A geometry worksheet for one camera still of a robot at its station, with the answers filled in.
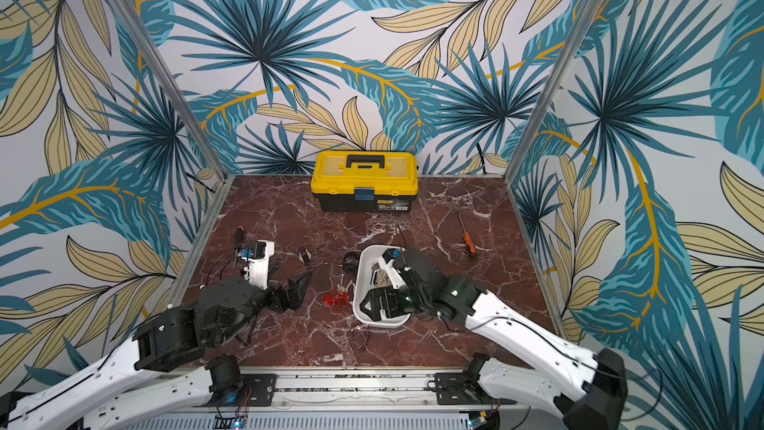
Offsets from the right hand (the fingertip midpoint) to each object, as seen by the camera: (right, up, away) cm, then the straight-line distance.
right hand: (375, 303), depth 71 cm
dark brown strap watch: (-23, +8, +22) cm, 33 cm away
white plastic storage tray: (-3, +2, +21) cm, 21 cm away
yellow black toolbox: (-4, +31, +27) cm, 42 cm away
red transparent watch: (-11, -3, +15) cm, 18 cm away
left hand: (-18, +8, -5) cm, 20 cm away
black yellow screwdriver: (-47, +14, +29) cm, 57 cm away
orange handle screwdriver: (+30, +12, +29) cm, 44 cm away
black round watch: (-9, +5, +25) cm, 27 cm away
